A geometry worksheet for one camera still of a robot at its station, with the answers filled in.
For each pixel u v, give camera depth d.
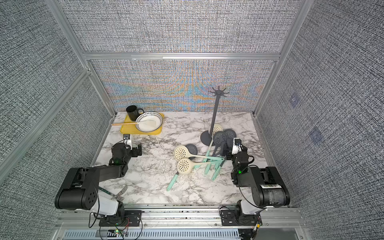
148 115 1.17
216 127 1.06
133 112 1.13
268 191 0.44
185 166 0.86
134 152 0.84
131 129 1.09
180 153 0.94
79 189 0.45
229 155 0.82
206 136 1.06
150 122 1.13
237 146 0.77
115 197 0.80
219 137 1.02
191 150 0.95
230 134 1.03
